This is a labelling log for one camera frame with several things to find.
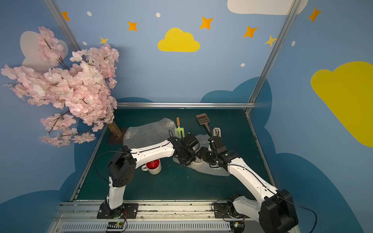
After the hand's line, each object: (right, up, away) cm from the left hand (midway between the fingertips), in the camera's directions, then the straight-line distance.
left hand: (197, 159), depth 85 cm
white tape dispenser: (+15, +15, +19) cm, 29 cm away
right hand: (+3, +4, -2) cm, 5 cm away
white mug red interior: (-25, -4, -4) cm, 26 cm away
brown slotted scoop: (+7, +25, +32) cm, 41 cm away
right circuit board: (+20, -31, -12) cm, 39 cm away
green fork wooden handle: (-13, +17, +24) cm, 32 cm away
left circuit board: (-43, -31, -12) cm, 54 cm away
